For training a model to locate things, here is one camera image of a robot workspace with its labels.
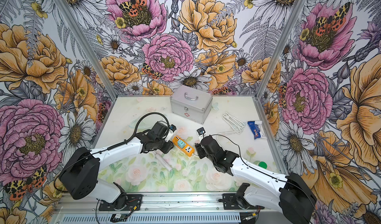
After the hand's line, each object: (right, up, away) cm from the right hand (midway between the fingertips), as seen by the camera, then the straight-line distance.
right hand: (200, 145), depth 83 cm
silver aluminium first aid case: (-6, +23, +14) cm, 28 cm away
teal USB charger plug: (-11, 0, +5) cm, 12 cm away
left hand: (-19, -3, +5) cm, 20 cm away
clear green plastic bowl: (-28, +13, -6) cm, 31 cm away
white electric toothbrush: (-24, -7, +7) cm, 26 cm away
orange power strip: (-7, -4, +7) cm, 11 cm away
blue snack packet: (+36, +7, +16) cm, 40 cm away
